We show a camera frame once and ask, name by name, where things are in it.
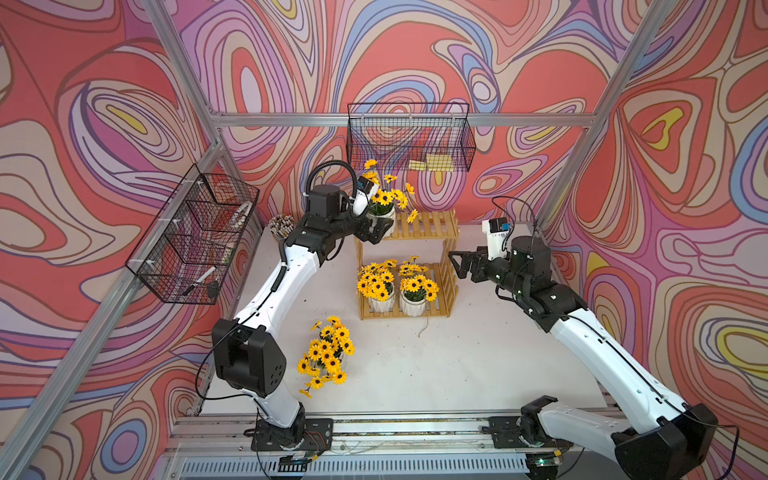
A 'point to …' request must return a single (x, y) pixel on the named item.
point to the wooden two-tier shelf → (395, 290)
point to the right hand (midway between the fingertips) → (464, 259)
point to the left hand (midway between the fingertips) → (381, 213)
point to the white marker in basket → (204, 277)
